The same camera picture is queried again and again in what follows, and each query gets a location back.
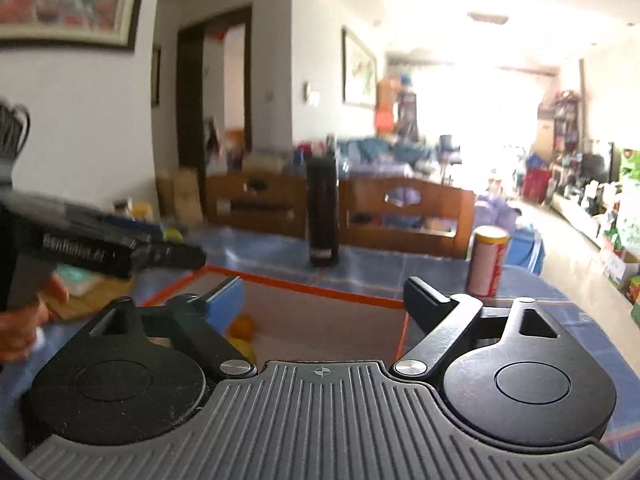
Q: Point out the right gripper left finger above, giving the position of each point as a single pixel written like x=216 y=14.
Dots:
x=135 y=374

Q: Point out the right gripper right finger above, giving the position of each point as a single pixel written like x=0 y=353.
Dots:
x=512 y=374

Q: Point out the orange fruit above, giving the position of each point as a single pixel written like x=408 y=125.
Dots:
x=243 y=327

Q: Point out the person's left hand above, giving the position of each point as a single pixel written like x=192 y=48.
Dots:
x=19 y=326

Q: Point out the wooden cutting board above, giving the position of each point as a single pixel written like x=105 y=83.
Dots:
x=91 y=303

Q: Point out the yellow fruit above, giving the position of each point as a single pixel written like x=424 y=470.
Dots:
x=244 y=347

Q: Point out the red yellow-lid can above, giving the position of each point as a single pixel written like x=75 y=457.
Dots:
x=485 y=266

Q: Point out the wooden chair right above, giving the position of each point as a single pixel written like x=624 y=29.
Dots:
x=401 y=214

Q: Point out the wooden chair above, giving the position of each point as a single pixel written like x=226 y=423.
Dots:
x=257 y=202
x=401 y=214

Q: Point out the wooden chair left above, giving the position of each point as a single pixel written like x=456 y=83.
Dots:
x=257 y=202

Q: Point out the framed colourful painting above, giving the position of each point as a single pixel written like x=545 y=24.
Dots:
x=102 y=24

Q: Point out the black tall bottle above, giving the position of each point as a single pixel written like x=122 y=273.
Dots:
x=322 y=216

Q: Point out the framed wall picture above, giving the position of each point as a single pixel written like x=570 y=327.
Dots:
x=359 y=71

